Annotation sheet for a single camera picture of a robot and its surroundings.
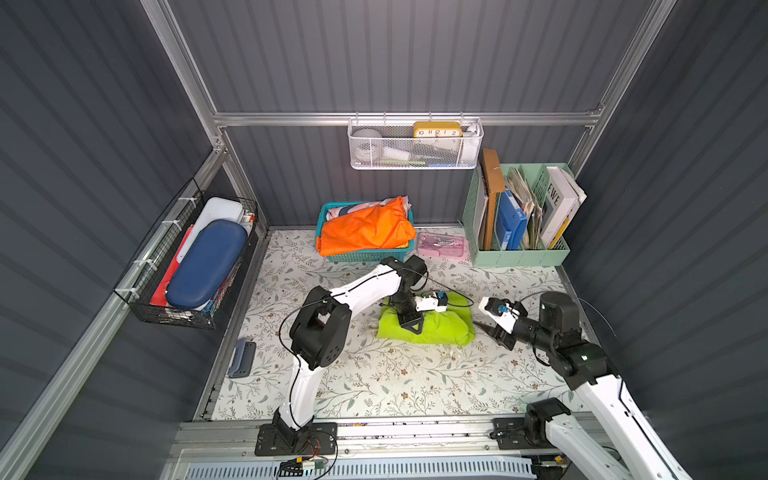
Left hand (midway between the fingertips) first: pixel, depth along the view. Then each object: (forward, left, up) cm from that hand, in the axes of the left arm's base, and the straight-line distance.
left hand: (418, 328), depth 87 cm
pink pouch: (+37, -12, -5) cm, 39 cm away
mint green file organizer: (+28, -51, 0) cm, 58 cm away
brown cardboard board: (+32, -23, +28) cm, 48 cm away
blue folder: (+32, -33, +13) cm, 47 cm away
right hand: (-2, -17, +16) cm, 24 cm away
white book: (+35, -48, +21) cm, 63 cm away
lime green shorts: (-1, -10, +4) cm, 11 cm away
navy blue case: (+2, +50, +28) cm, 58 cm away
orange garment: (+34, +10, +9) cm, 36 cm away
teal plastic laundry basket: (+28, +15, +1) cm, 32 cm away
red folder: (-4, +59, +25) cm, 65 cm away
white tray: (+21, +55, +29) cm, 65 cm away
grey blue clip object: (-8, +50, -2) cm, 51 cm away
